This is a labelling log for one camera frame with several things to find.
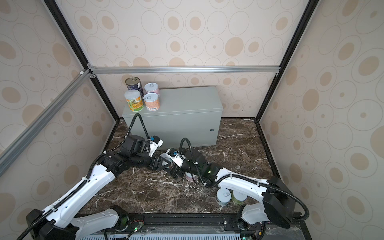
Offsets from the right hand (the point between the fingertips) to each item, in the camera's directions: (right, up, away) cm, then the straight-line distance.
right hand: (171, 160), depth 74 cm
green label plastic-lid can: (+34, -20, +2) cm, 40 cm away
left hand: (-1, 0, -4) cm, 4 cm away
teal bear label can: (+27, -19, +3) cm, 33 cm away
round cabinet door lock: (+22, +16, +16) cm, 32 cm away
